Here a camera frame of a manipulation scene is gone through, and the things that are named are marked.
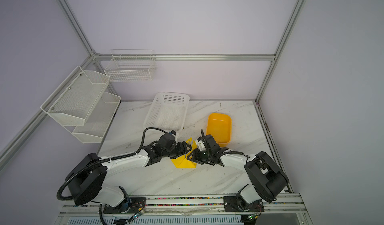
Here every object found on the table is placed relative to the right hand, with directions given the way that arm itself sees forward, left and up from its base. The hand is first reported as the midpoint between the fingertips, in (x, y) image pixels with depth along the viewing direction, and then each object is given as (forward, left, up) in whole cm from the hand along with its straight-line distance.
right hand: (187, 159), depth 83 cm
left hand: (+4, 0, +3) cm, 5 cm away
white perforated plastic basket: (+41, +19, -5) cm, 46 cm away
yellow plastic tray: (+27, -20, -5) cm, 34 cm away
